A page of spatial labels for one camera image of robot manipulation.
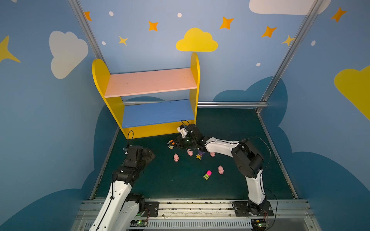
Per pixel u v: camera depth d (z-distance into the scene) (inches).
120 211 19.0
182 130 33.9
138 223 27.8
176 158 36.3
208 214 28.9
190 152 36.8
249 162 20.5
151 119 32.9
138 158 23.5
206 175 33.1
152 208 29.5
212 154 36.7
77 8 27.2
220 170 34.2
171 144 34.6
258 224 28.0
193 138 29.4
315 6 27.3
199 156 35.7
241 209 29.3
